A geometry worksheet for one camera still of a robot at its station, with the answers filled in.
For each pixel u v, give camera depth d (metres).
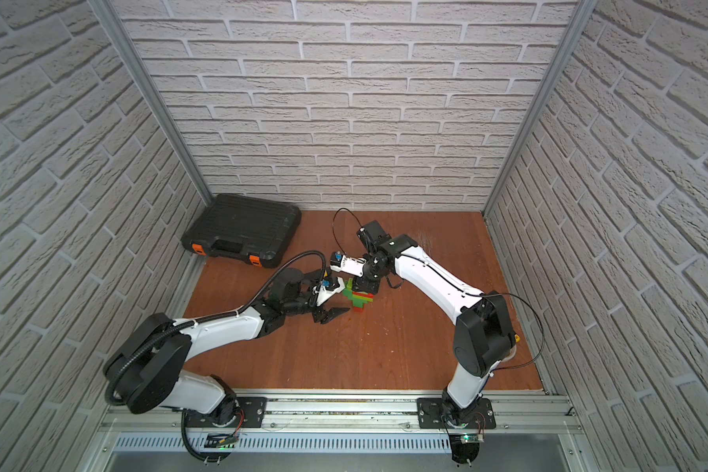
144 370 0.43
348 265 0.73
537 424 0.72
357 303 0.86
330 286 0.71
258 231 1.04
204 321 0.52
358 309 0.87
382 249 0.60
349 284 0.76
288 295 0.67
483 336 0.45
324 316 0.74
